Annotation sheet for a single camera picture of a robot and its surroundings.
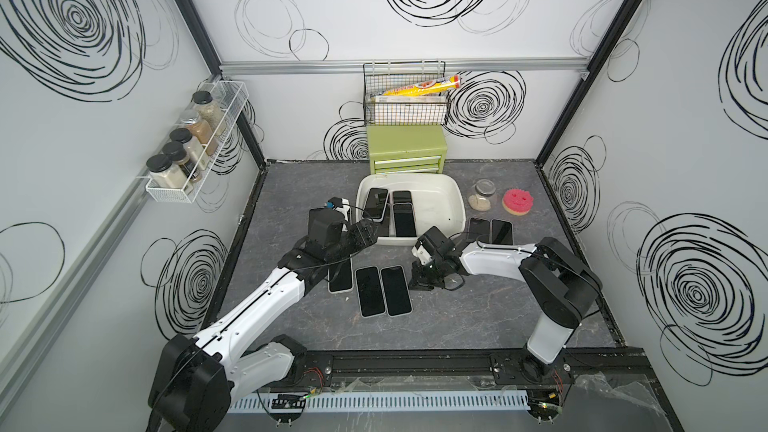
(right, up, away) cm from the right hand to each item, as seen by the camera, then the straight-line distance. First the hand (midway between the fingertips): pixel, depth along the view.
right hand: (407, 287), depth 87 cm
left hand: (-9, +18, -8) cm, 22 cm away
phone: (-3, -1, 0) cm, 4 cm away
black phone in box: (0, +18, +13) cm, 23 cm away
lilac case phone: (-10, +24, +16) cm, 30 cm away
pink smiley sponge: (+40, +24, +17) cm, 50 cm away
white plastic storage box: (+13, +25, +20) cm, 34 cm away
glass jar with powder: (+26, +26, +13) cm, 39 cm away
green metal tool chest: (0, +43, +13) cm, 45 cm away
